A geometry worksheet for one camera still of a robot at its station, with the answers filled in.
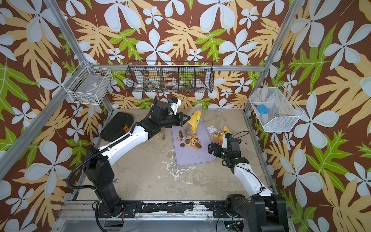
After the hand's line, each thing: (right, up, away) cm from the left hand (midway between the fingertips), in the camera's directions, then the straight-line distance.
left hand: (191, 116), depth 76 cm
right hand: (+14, -18, +11) cm, 26 cm away
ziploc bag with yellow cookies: (-1, -7, +3) cm, 7 cm away
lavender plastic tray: (-3, -25, +17) cm, 30 cm away
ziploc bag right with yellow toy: (+19, -8, +25) cm, 32 cm away
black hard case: (-52, -5, +28) cm, 59 cm away
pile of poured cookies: (+2, -17, +22) cm, 28 cm away
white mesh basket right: (+50, +2, +1) cm, 50 cm away
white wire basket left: (-62, +19, +10) cm, 65 cm away
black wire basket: (-14, +28, +20) cm, 37 cm away
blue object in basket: (+42, +4, +8) cm, 43 cm away
